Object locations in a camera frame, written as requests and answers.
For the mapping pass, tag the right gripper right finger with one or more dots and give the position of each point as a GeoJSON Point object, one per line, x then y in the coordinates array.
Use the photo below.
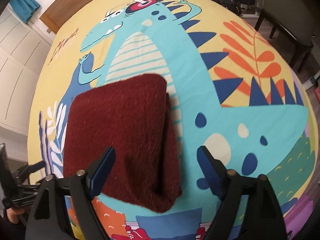
{"type": "Point", "coordinates": [263, 218]}

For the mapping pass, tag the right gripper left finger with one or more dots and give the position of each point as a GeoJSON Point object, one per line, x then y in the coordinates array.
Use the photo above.
{"type": "Point", "coordinates": [59, 198]}

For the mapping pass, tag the dark red knit sweater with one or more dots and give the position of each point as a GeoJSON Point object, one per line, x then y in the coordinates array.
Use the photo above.
{"type": "Point", "coordinates": [133, 116]}

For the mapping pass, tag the person's left hand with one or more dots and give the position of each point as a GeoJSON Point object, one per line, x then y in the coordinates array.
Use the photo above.
{"type": "Point", "coordinates": [13, 213]}

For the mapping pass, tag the yellow dinosaur print bedspread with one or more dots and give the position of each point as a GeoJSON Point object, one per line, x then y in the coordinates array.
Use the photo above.
{"type": "Point", "coordinates": [230, 91]}

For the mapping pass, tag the white wardrobe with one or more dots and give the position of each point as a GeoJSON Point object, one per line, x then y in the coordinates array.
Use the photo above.
{"type": "Point", "coordinates": [23, 53]}

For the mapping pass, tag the teal curtain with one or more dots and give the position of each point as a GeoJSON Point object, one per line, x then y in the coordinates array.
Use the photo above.
{"type": "Point", "coordinates": [24, 9]}

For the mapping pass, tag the dark wooden chair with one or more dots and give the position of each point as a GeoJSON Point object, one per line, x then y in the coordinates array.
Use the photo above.
{"type": "Point", "coordinates": [295, 21]}

